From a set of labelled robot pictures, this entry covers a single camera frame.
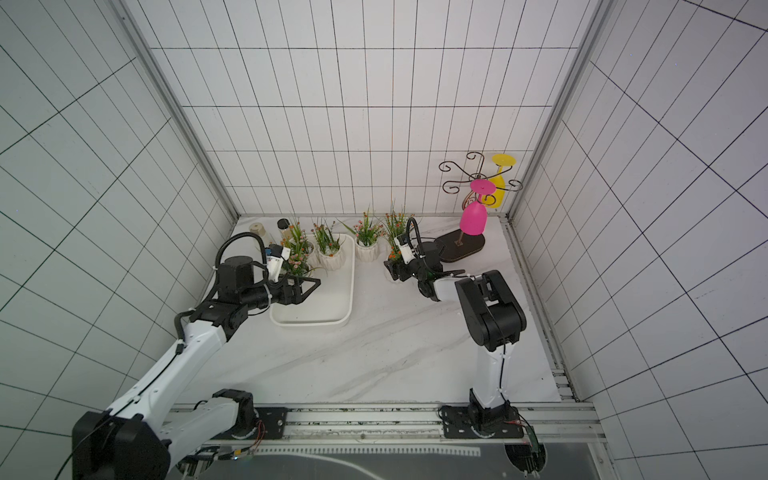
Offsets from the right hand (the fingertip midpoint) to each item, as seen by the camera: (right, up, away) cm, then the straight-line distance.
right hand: (401, 249), depth 100 cm
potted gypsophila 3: (-2, +8, 0) cm, 8 cm away
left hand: (-26, -9, -22) cm, 35 cm away
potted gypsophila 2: (-11, +6, -3) cm, 13 cm away
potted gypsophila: (-24, -1, -1) cm, 24 cm away
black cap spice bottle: (-42, +8, +3) cm, 43 cm away
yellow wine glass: (+25, +15, -21) cm, 36 cm away
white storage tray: (-22, -16, -12) cm, 30 cm away
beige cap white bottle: (-50, +8, +2) cm, 51 cm away
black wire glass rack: (+21, +1, +6) cm, 22 cm away
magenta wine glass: (+22, +11, -11) cm, 27 cm away
